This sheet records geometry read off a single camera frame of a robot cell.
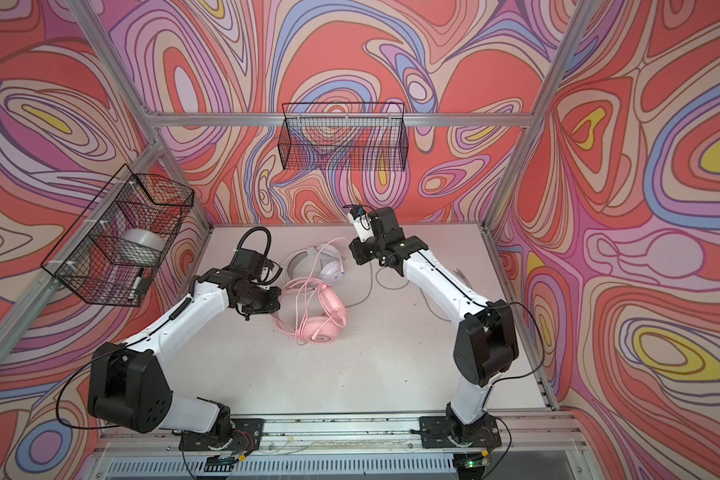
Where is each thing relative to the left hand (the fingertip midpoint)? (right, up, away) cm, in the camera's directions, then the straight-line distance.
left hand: (283, 303), depth 85 cm
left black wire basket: (-39, +15, -12) cm, 44 cm away
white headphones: (+13, +11, +10) cm, 20 cm away
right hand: (+21, +15, 0) cm, 26 cm away
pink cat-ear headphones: (+1, -5, -3) cm, 5 cm away
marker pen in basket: (-33, +7, -13) cm, 36 cm away
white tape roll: (-30, +16, -15) cm, 37 cm away
